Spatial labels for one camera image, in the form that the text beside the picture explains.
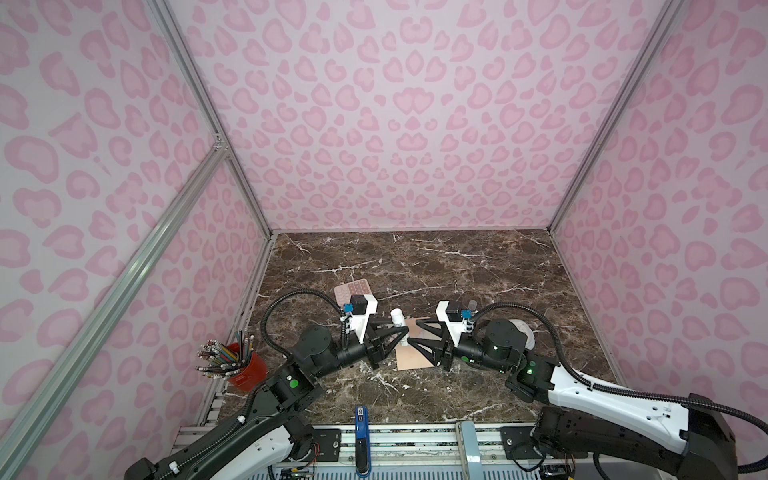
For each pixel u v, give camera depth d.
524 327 0.91
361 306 0.56
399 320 0.62
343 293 1.00
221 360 0.73
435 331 0.67
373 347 0.56
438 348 0.59
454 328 0.58
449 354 0.58
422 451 0.73
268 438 0.60
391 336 0.61
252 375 0.76
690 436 0.40
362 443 0.72
